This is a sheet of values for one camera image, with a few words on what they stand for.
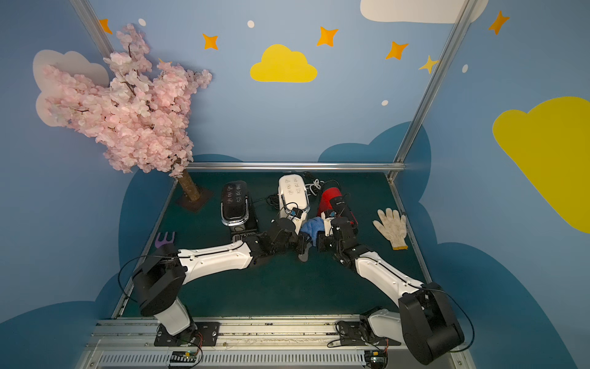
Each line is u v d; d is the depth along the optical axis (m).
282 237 0.64
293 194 0.84
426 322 0.41
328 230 0.78
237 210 0.80
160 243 0.96
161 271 0.50
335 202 0.87
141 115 0.66
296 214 0.73
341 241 0.67
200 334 0.73
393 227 1.01
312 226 0.79
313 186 1.11
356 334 0.75
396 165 1.18
